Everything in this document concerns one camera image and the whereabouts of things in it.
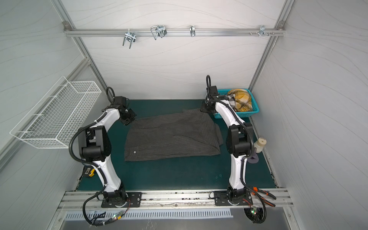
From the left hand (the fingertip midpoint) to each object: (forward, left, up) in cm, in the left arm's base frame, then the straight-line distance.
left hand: (137, 115), depth 99 cm
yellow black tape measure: (-37, +20, -5) cm, 42 cm away
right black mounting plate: (-48, -55, -8) cm, 73 cm away
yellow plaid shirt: (+16, -78, +1) cm, 79 cm away
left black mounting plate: (-51, -6, -1) cm, 51 cm away
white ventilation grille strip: (-58, +13, -6) cm, 59 cm away
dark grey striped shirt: (-9, -33, -9) cm, 35 cm away
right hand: (+5, -49, +6) cm, 49 cm away
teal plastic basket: (+10, -86, 0) cm, 86 cm away
